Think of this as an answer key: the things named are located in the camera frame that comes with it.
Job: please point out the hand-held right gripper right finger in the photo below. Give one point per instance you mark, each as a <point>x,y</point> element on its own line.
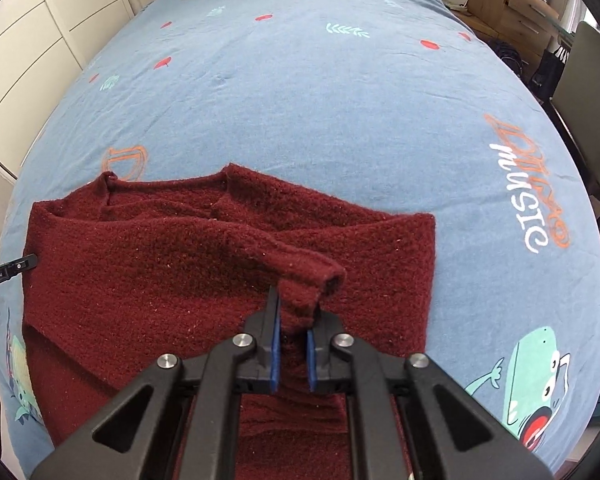
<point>312,360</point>

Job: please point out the black backpack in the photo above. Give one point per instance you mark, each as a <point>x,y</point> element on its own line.
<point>512,57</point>

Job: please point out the white wardrobe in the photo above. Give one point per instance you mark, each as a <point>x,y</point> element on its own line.
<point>40,35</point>

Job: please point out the blue printed bed sheet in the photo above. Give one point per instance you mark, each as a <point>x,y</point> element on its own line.
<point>305,85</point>

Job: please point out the dark red knitted sweater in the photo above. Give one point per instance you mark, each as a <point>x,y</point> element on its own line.
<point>180,270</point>

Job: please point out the grey chair with dark legs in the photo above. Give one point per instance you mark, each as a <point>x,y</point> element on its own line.
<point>587,95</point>

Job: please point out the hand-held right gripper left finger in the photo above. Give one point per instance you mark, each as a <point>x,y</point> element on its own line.
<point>274,345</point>

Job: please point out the wooden drawer cabinet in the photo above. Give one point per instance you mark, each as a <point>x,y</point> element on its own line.
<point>515,10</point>

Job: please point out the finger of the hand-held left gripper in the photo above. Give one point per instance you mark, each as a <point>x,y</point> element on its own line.
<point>15,266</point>

